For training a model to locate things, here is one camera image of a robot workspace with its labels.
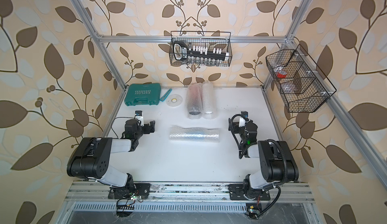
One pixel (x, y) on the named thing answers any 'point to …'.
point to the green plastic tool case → (143, 94)
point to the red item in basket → (281, 71)
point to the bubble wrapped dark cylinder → (194, 104)
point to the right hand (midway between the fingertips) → (237, 118)
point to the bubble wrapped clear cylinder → (208, 100)
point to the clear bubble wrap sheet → (194, 134)
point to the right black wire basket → (303, 86)
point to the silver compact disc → (174, 100)
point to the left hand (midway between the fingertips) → (144, 120)
